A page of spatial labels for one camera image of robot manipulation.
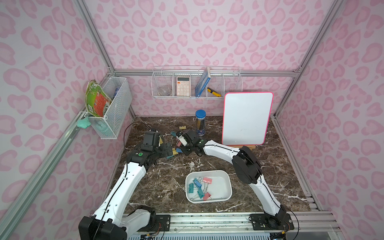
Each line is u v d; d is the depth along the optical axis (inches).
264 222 28.8
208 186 33.2
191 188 32.4
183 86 37.4
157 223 28.7
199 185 32.3
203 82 34.7
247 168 22.5
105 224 14.9
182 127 44.7
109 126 28.5
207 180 33.9
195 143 29.7
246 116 34.7
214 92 38.3
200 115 37.6
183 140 31.8
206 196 30.8
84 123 24.6
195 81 38.9
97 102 29.0
